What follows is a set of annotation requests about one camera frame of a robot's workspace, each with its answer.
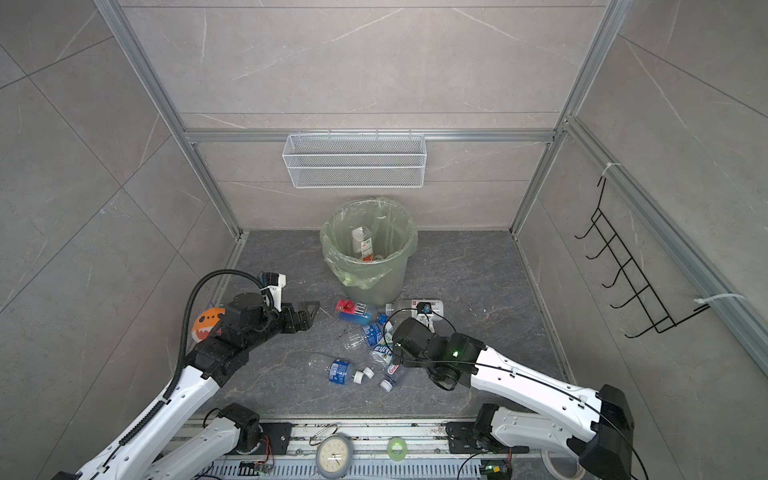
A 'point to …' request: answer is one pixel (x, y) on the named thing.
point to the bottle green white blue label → (382, 351)
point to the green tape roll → (403, 451)
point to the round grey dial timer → (334, 455)
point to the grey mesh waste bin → (378, 283)
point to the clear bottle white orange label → (363, 234)
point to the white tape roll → (578, 475)
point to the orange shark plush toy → (204, 322)
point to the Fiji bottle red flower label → (354, 312)
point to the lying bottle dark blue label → (339, 372)
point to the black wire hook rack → (645, 293)
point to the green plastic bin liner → (365, 245)
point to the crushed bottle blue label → (372, 335)
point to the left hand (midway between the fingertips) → (309, 301)
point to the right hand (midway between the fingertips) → (412, 348)
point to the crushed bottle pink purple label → (388, 383)
